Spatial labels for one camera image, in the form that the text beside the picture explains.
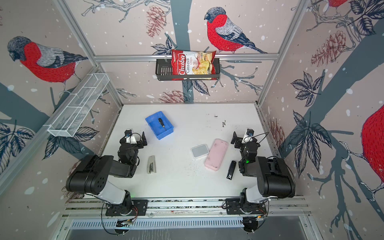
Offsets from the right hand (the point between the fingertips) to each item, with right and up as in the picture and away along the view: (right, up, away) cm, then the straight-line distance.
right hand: (241, 132), depth 91 cm
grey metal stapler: (-55, -20, -5) cm, 59 cm away
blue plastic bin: (-55, +4, +16) cm, 57 cm away
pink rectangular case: (-16, -14, 0) cm, 21 cm away
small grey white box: (-26, -12, +2) cm, 29 cm away
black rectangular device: (-8, -21, -7) cm, 24 cm away
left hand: (-65, +1, -1) cm, 65 cm away
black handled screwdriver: (-55, +6, +16) cm, 57 cm away
